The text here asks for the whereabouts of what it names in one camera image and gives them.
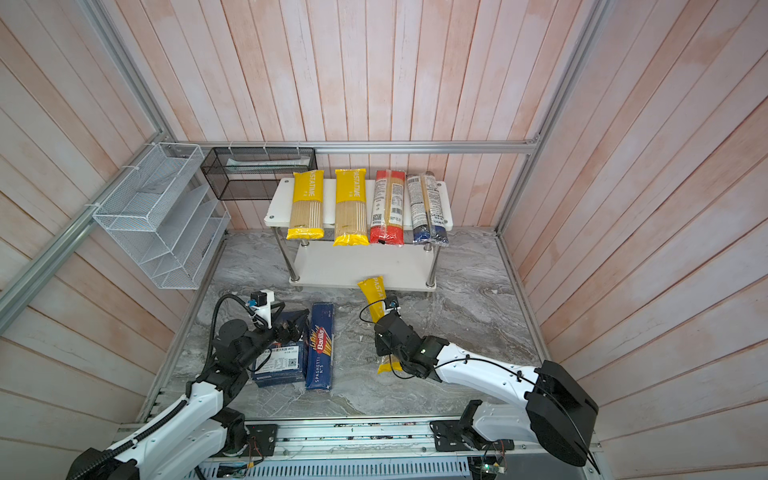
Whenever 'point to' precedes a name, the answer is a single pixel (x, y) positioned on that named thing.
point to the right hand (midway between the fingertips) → (381, 329)
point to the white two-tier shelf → (318, 263)
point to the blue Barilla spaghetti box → (320, 347)
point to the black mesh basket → (253, 173)
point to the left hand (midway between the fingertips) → (297, 312)
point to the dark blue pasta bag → (280, 363)
